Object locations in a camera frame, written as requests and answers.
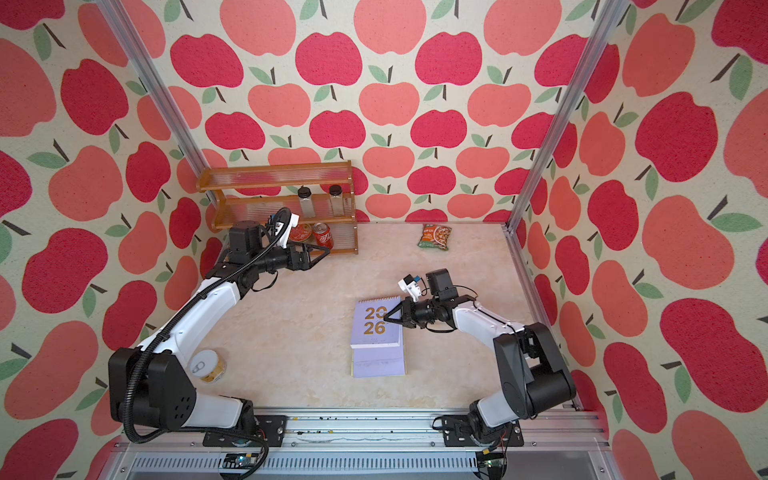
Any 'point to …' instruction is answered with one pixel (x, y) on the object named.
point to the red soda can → (323, 235)
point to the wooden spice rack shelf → (251, 194)
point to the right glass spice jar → (337, 200)
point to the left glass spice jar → (304, 194)
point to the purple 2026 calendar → (377, 345)
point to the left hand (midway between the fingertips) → (321, 254)
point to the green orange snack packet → (435, 236)
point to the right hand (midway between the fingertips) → (387, 324)
